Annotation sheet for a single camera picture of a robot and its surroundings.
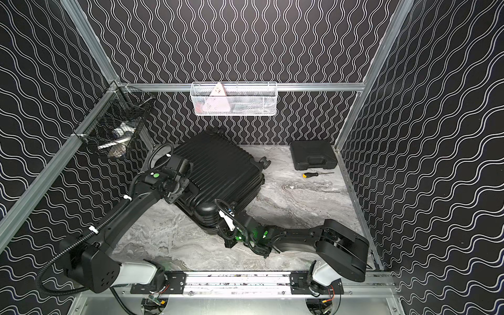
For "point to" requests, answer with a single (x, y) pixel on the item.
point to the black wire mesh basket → (111, 126)
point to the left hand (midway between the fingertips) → (184, 181)
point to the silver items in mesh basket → (123, 134)
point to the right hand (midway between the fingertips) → (218, 232)
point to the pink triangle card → (217, 102)
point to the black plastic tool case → (313, 155)
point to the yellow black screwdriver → (314, 174)
